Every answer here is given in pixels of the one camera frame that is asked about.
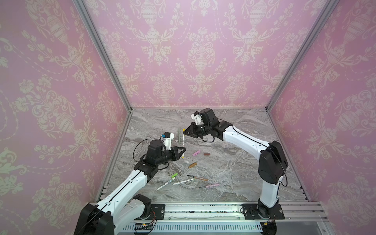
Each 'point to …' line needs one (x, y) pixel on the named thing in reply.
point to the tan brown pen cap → (193, 165)
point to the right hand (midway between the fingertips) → (183, 132)
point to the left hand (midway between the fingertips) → (186, 150)
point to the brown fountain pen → (198, 177)
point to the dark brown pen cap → (206, 154)
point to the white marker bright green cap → (174, 176)
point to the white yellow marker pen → (183, 143)
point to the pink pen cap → (196, 153)
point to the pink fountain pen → (209, 186)
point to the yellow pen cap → (183, 129)
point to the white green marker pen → (185, 181)
